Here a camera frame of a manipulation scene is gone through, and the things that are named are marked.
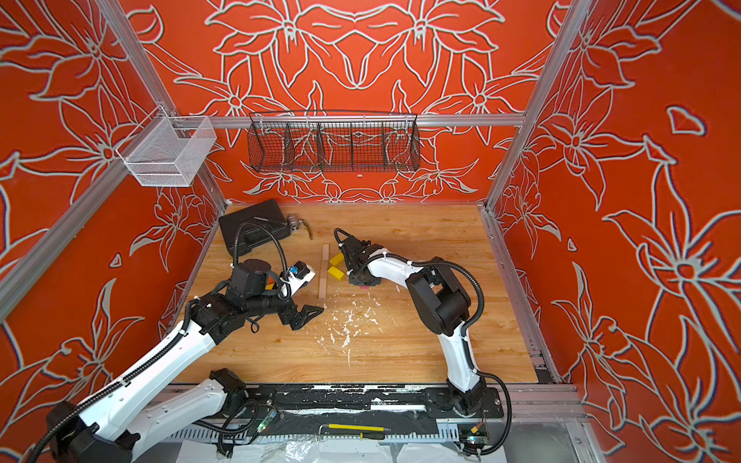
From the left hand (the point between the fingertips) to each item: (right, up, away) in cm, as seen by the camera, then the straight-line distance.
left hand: (313, 292), depth 74 cm
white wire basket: (-51, +42, +18) cm, 69 cm away
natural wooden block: (-1, +9, +30) cm, 31 cm away
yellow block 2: (+4, +1, +23) cm, 24 cm away
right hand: (+12, +1, +23) cm, 26 cm away
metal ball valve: (-15, +20, +36) cm, 44 cm away
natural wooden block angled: (-1, -3, +21) cm, 21 cm away
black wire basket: (+3, +47, +24) cm, 53 cm away
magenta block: (+13, -3, +21) cm, 25 cm away
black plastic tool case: (-26, +23, +38) cm, 51 cm away
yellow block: (+3, +6, +27) cm, 28 cm away
